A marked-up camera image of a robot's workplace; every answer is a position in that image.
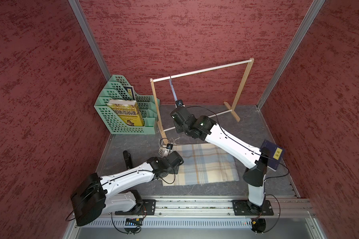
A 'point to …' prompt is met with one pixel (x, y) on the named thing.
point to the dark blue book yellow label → (274, 154)
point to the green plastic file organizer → (114, 89)
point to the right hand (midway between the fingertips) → (181, 122)
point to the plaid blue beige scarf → (203, 163)
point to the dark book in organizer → (130, 90)
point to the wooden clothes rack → (234, 110)
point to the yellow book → (128, 110)
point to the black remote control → (127, 158)
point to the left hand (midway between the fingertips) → (167, 165)
